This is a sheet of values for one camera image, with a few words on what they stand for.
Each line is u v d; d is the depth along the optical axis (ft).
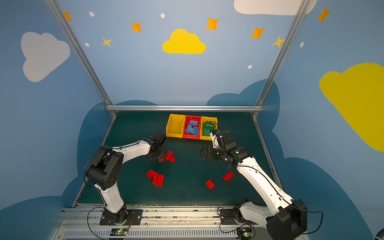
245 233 2.35
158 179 2.81
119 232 2.32
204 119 3.59
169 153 3.14
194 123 3.65
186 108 3.66
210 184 2.76
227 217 2.42
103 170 1.60
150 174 2.84
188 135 3.42
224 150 1.91
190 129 3.52
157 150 2.44
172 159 3.07
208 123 3.65
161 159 3.05
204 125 3.50
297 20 2.44
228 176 2.89
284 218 1.23
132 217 2.45
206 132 3.51
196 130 3.45
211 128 3.56
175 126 3.67
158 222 2.40
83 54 2.83
